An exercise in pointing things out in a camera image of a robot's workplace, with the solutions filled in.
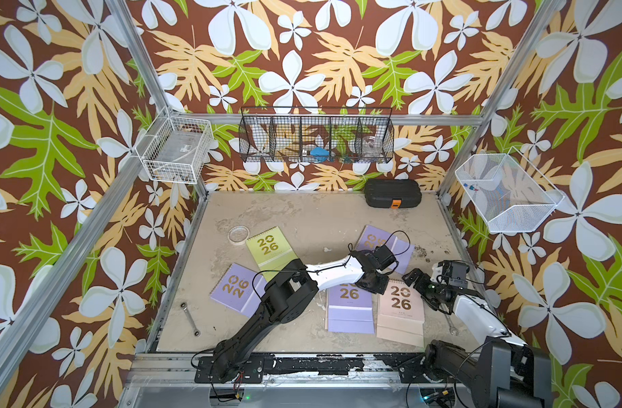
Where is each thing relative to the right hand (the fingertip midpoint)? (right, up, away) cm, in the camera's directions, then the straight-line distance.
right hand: (409, 284), depth 89 cm
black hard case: (+4, +36, +29) cm, 46 cm away
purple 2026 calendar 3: (-60, -1, -1) cm, 60 cm away
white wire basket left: (-81, +47, -5) cm, 93 cm away
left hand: (-9, -1, 0) cm, 9 cm away
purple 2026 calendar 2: (-6, +14, -10) cm, 18 cm away
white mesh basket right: (+30, +31, -8) cm, 44 cm away
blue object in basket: (-31, +49, +6) cm, 58 cm away
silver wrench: (-72, -13, -9) cm, 74 cm away
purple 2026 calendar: (-22, -7, -5) cm, 24 cm away
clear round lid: (-66, +17, +16) cm, 70 cm away
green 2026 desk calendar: (-51, +11, +9) cm, 53 cm away
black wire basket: (-33, +56, +9) cm, 66 cm away
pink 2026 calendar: (-5, -8, -5) cm, 11 cm away
